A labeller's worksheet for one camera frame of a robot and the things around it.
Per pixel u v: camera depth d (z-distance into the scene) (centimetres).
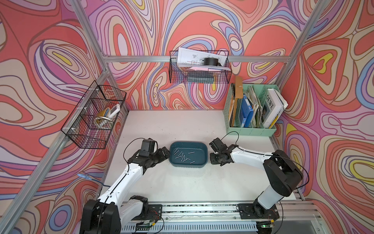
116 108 75
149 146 65
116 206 41
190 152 95
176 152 96
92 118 70
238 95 82
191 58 86
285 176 45
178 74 101
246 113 93
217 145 73
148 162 61
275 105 88
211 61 82
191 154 94
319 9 70
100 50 84
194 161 91
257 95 105
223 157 66
